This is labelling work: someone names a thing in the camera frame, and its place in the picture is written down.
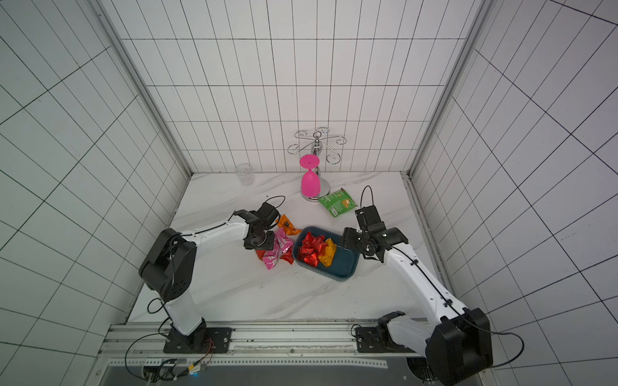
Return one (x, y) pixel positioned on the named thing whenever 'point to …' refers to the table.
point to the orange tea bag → (286, 225)
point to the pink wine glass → (310, 181)
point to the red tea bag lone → (310, 247)
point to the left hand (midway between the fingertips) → (260, 248)
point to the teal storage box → (345, 262)
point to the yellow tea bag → (327, 254)
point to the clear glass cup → (245, 173)
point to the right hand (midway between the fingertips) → (339, 240)
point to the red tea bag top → (311, 260)
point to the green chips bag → (338, 203)
